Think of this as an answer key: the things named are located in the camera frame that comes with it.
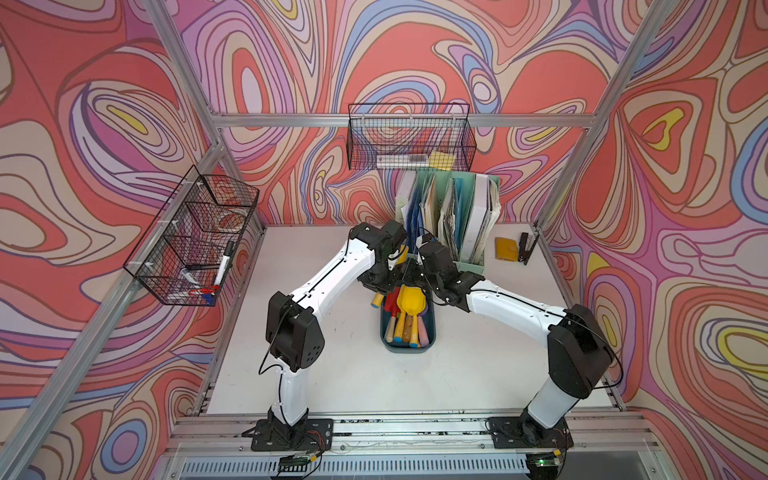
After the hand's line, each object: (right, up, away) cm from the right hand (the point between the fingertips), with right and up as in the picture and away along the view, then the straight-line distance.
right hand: (395, 275), depth 85 cm
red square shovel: (-1, -10, +8) cm, 13 cm away
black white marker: (-41, +4, -16) cm, 44 cm away
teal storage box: (+2, -21, -1) cm, 21 cm away
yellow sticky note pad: (+43, +8, +26) cm, 51 cm away
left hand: (-2, -5, -2) cm, 6 cm away
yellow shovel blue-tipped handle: (+6, -11, +7) cm, 14 cm away
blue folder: (+6, +16, +8) cm, 19 cm away
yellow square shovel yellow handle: (+1, -15, +1) cm, 15 cm away
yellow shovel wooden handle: (+3, -17, -1) cm, 17 cm away
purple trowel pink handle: (+8, -16, +1) cm, 18 cm away
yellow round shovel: (-5, -6, -5) cm, 9 cm away
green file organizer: (+20, +20, +8) cm, 30 cm away
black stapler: (+48, +6, +23) cm, 54 cm away
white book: (+26, +17, +6) cm, 32 cm away
